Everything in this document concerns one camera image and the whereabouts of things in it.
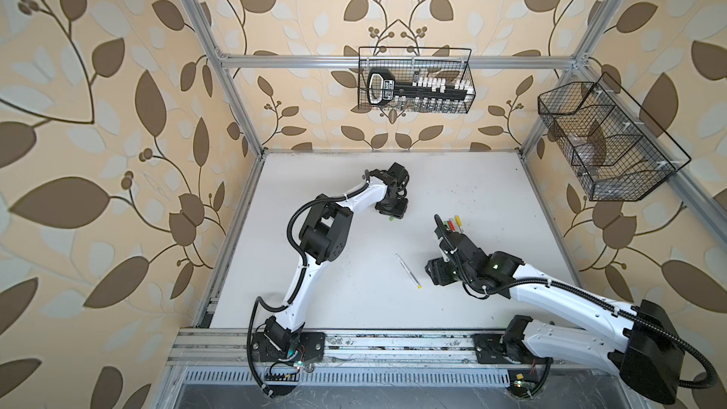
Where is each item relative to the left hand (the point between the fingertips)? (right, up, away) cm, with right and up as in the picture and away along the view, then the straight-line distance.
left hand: (395, 209), depth 100 cm
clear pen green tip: (+18, -5, -2) cm, 19 cm away
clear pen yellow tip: (+3, -18, -13) cm, 23 cm away
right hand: (+10, -15, -19) cm, 26 cm away
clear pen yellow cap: (+22, -4, -1) cm, 23 cm away
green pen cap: (-2, -3, -2) cm, 4 cm away
